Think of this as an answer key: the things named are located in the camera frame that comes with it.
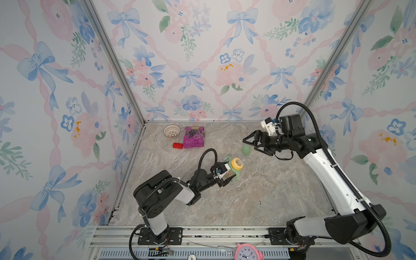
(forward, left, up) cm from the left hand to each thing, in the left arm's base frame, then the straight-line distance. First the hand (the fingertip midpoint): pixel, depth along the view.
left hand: (232, 167), depth 81 cm
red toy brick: (+22, +32, -11) cm, 41 cm away
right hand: (+3, -6, +16) cm, 17 cm away
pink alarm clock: (-34, -4, -12) cm, 36 cm away
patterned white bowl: (+36, +39, -12) cm, 54 cm away
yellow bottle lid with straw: (-2, -1, +7) cm, 8 cm away
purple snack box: (+26, +22, -7) cm, 35 cm away
